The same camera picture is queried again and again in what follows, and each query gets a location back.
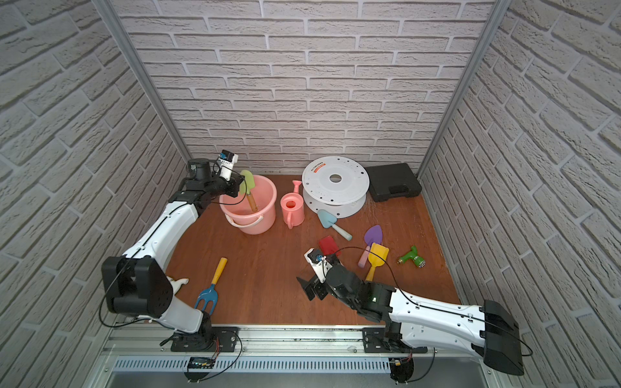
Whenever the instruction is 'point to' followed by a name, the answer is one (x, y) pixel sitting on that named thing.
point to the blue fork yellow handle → (211, 294)
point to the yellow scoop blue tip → (378, 255)
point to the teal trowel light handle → (328, 220)
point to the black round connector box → (401, 371)
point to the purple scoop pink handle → (373, 235)
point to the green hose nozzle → (419, 261)
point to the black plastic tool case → (394, 179)
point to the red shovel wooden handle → (329, 246)
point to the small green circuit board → (200, 362)
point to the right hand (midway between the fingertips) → (312, 267)
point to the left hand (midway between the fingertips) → (234, 172)
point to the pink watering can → (293, 207)
